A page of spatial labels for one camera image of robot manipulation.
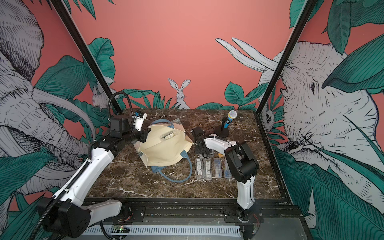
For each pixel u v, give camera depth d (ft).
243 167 1.66
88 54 2.86
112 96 3.65
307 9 2.30
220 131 3.50
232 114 2.89
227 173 2.89
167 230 2.30
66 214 1.22
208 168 2.89
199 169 2.89
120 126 1.87
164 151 3.02
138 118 2.22
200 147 2.40
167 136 3.31
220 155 3.13
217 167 2.96
